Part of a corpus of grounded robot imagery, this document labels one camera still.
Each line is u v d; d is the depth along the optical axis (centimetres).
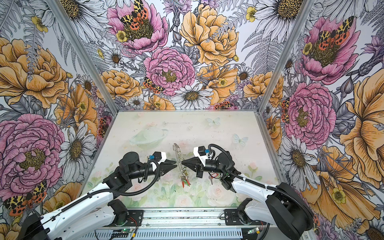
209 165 66
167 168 67
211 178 87
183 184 73
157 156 58
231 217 74
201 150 61
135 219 73
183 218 76
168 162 68
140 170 61
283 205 42
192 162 67
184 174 68
